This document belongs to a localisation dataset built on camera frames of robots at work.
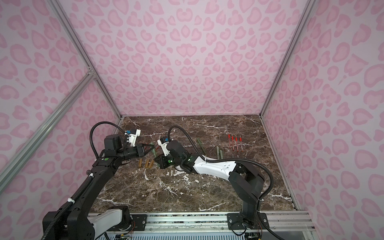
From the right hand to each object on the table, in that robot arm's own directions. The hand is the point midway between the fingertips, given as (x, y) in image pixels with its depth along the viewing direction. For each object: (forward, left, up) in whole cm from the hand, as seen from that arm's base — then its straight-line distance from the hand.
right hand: (156, 160), depth 77 cm
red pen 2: (+24, -48, -18) cm, 56 cm away
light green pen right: (+14, -36, -17) cm, 42 cm away
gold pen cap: (+6, +15, -16) cm, 23 cm away
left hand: (+6, +2, +5) cm, 8 cm away
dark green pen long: (+19, -23, -16) cm, 34 cm away
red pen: (+28, -43, -17) cm, 54 cm away
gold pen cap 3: (+5, +8, -16) cm, 18 cm away
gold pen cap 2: (+6, +11, -17) cm, 21 cm away
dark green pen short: (+3, +1, +3) cm, 4 cm away
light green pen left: (+15, -34, -16) cm, 40 cm away
